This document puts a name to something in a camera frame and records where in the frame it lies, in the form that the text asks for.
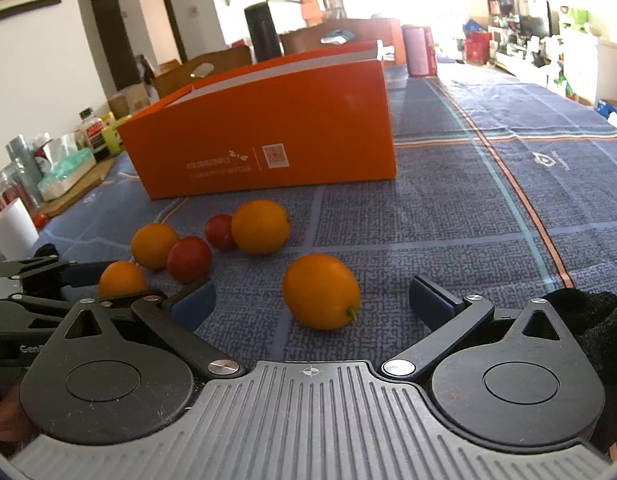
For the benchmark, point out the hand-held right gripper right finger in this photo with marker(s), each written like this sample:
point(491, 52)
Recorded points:
point(428, 305)

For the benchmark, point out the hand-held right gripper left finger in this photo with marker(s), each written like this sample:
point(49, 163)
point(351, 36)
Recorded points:
point(193, 305)

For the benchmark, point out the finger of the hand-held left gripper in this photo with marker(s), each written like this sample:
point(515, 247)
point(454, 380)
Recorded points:
point(126, 299)
point(83, 273)

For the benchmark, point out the small orange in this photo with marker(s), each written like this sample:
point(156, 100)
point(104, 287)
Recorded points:
point(121, 280)

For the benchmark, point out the large red tomato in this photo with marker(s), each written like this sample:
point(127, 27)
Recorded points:
point(189, 258)

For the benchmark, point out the medium round orange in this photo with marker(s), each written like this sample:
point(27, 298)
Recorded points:
point(153, 245)

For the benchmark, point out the small red tomato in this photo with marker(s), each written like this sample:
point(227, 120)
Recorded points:
point(219, 231)

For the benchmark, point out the large round orange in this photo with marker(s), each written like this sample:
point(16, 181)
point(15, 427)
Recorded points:
point(260, 226)

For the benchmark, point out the large oval orange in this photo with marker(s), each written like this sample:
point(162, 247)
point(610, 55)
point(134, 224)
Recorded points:
point(321, 291)

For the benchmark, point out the orange cardboard box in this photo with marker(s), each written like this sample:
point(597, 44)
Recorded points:
point(268, 125)

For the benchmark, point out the person's right forearm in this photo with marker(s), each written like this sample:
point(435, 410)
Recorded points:
point(593, 325)

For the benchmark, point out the person's left hand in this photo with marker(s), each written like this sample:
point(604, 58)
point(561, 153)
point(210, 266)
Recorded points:
point(6, 415)

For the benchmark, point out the cherry tomato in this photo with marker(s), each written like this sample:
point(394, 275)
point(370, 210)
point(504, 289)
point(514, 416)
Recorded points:
point(38, 219)

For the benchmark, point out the white paper roll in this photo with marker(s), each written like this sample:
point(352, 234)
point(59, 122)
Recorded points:
point(11, 230)

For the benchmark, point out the wooden tray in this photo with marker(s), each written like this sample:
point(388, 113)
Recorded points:
point(88, 185)

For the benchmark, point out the green tissue pack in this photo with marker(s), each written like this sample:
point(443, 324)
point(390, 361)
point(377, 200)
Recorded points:
point(66, 175)

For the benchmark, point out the blue patterned tablecloth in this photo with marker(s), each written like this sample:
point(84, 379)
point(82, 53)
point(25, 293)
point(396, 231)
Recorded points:
point(438, 200)

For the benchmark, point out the silver foil package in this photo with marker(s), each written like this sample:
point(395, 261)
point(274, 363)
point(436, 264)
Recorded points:
point(23, 157)

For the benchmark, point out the bottle with red label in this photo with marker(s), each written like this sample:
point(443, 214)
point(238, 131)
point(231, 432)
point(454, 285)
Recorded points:
point(92, 135)

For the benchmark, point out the yellow-green cup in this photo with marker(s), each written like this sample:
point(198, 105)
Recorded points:
point(113, 137)

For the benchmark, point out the small cardboard box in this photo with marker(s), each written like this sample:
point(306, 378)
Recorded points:
point(131, 102)

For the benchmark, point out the wooden chair with oval cutout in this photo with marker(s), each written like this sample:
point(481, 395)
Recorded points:
point(223, 60)
point(363, 30)

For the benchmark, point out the red cylindrical can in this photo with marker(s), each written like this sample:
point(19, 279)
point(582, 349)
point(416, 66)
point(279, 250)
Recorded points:
point(419, 52)

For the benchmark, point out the red plastic basket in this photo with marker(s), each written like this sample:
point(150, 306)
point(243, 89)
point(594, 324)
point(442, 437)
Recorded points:
point(477, 47)

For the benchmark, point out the black cylindrical speaker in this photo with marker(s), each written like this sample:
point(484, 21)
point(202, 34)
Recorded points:
point(262, 35)

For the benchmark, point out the black television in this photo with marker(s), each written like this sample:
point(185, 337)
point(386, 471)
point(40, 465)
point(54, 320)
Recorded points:
point(533, 26)

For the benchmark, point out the white standing air conditioner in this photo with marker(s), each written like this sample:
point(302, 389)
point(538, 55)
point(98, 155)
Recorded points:
point(476, 0)

